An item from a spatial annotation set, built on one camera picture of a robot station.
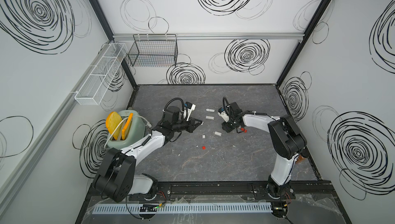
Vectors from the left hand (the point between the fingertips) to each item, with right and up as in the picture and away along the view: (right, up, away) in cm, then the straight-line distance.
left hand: (200, 122), depth 82 cm
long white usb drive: (+7, 0, +20) cm, 21 cm away
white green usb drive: (+7, +4, +24) cm, 25 cm away
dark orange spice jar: (+52, -19, -3) cm, 55 cm away
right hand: (+17, -5, +16) cm, 23 cm away
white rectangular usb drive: (+11, -9, +13) cm, 19 cm away
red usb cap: (+2, -16, +7) cm, 18 cm away
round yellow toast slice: (-44, +2, -6) cm, 44 cm away
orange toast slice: (-35, -1, -11) cm, 37 cm away
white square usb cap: (+2, -10, +12) cm, 16 cm away
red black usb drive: (+27, -7, +12) cm, 30 cm away
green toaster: (-34, -5, -1) cm, 34 cm away
